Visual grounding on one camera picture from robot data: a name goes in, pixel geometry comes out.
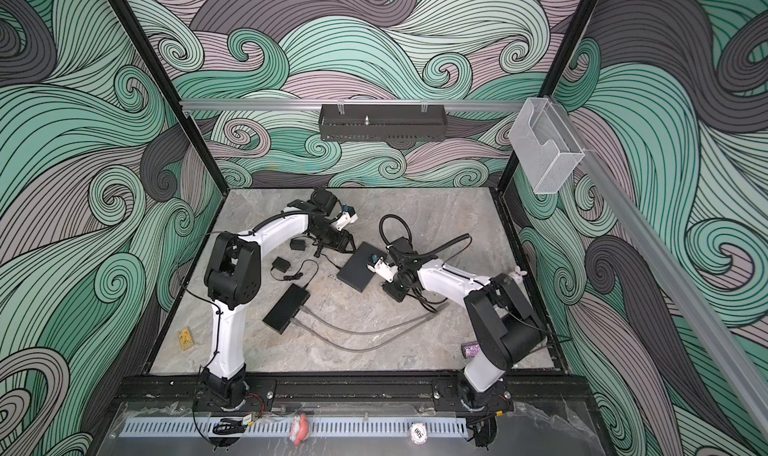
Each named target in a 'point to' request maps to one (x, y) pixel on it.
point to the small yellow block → (185, 337)
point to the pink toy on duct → (299, 429)
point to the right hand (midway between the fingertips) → (392, 283)
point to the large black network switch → (355, 272)
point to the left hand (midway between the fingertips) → (351, 246)
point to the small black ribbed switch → (286, 308)
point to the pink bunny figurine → (518, 274)
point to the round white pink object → (418, 433)
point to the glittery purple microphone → (470, 349)
